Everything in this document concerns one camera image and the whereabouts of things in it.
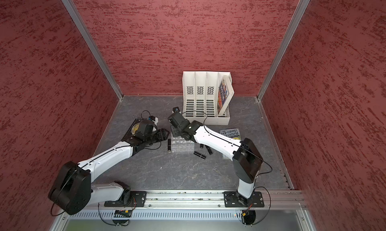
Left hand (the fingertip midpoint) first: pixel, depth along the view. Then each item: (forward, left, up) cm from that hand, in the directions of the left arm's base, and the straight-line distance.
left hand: (165, 135), depth 87 cm
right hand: (+2, -8, +5) cm, 10 cm away
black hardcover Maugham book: (+7, +25, -8) cm, 27 cm away
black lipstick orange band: (-1, -1, -8) cm, 9 cm away
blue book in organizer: (+26, -37, +11) cm, 46 cm away
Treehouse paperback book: (+7, -42, -7) cm, 44 cm away
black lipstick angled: (-4, -26, -9) cm, 28 cm away
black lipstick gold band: (-9, -21, -8) cm, 24 cm away
